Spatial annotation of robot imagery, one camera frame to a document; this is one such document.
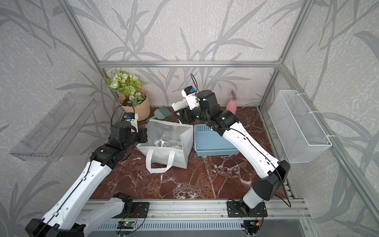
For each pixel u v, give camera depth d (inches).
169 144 40.0
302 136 23.4
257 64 36.9
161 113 45.5
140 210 29.1
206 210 29.6
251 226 28.2
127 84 36.9
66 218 15.0
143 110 42.4
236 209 28.9
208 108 19.7
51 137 26.3
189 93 22.5
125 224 27.8
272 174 15.9
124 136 21.9
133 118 25.2
